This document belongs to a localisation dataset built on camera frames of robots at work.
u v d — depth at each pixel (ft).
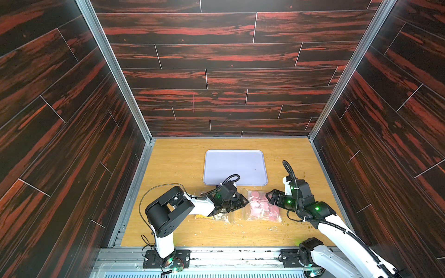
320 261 1.94
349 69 2.77
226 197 2.37
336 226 1.61
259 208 2.83
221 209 2.35
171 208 1.71
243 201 2.69
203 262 2.41
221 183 2.39
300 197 1.97
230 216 2.75
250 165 3.45
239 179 2.52
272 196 2.38
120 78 2.89
